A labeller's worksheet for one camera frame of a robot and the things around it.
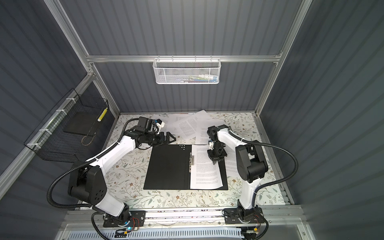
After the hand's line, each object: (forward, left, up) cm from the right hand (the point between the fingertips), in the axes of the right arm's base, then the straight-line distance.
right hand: (216, 163), depth 89 cm
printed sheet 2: (+31, +18, -3) cm, 36 cm away
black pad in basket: (+8, +69, +29) cm, 75 cm away
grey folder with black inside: (-2, +29, -3) cm, 30 cm away
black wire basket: (+4, +73, +27) cm, 78 cm away
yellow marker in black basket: (+17, +64, +26) cm, 71 cm away
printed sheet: (-5, +7, -3) cm, 10 cm away
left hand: (+8, +27, +13) cm, 31 cm away
